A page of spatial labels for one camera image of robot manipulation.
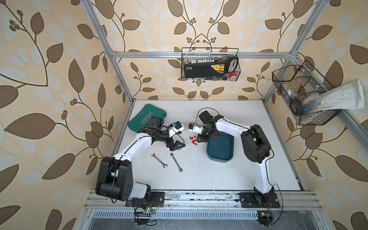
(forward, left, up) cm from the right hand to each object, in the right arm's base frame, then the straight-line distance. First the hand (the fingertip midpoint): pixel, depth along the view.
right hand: (200, 137), depth 97 cm
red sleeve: (+1, +6, -2) cm, 6 cm away
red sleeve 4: (-2, +5, -1) cm, 6 cm away
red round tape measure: (+23, -21, +32) cm, 45 cm away
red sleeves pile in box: (+1, -10, -1) cm, 10 cm away
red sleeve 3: (+1, +4, -1) cm, 4 cm away
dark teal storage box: (-8, -13, 0) cm, 15 cm away
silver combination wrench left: (-15, +27, -2) cm, 31 cm away
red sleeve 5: (-4, +3, -2) cm, 6 cm away
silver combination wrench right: (-21, +13, -1) cm, 25 cm away
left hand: (-7, +12, +13) cm, 19 cm away
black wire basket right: (+9, -57, +29) cm, 65 cm away
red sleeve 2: (-2, +3, 0) cm, 4 cm away
